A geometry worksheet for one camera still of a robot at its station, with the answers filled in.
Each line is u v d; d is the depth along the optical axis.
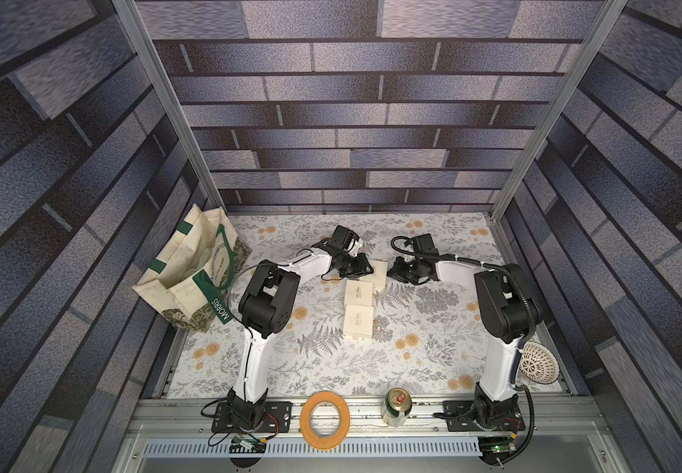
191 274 0.76
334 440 0.69
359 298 0.92
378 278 0.98
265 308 0.55
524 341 0.53
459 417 0.73
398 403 0.67
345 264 0.85
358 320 0.88
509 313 0.52
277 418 0.73
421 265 0.79
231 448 0.71
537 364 0.81
